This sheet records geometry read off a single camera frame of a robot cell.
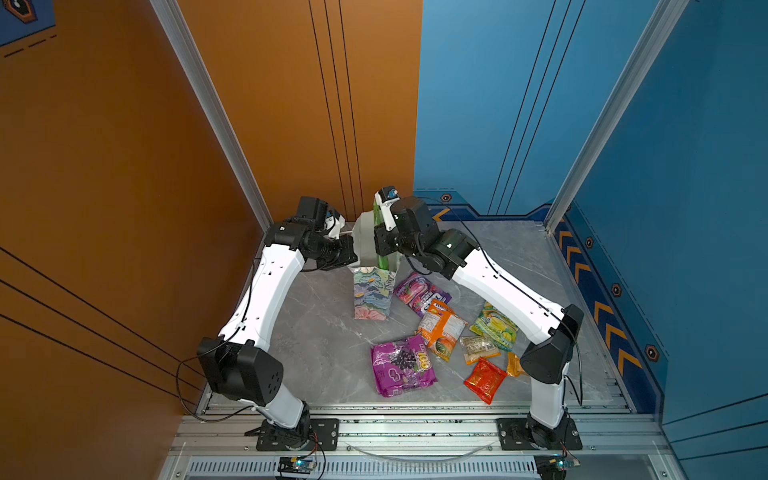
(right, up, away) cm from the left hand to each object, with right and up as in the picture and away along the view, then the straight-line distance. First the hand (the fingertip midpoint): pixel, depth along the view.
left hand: (358, 254), depth 78 cm
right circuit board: (+48, -51, -8) cm, 70 cm away
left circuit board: (-14, -50, -7) cm, 53 cm away
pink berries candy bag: (+18, -13, +18) cm, 29 cm away
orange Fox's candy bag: (+24, -22, +10) cm, 34 cm away
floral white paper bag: (+4, -9, +1) cm, 10 cm away
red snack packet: (+34, -34, +3) cm, 49 cm away
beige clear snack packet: (+34, -27, +8) cm, 44 cm away
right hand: (+4, +7, -4) cm, 9 cm away
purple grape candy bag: (+12, -30, +1) cm, 32 cm away
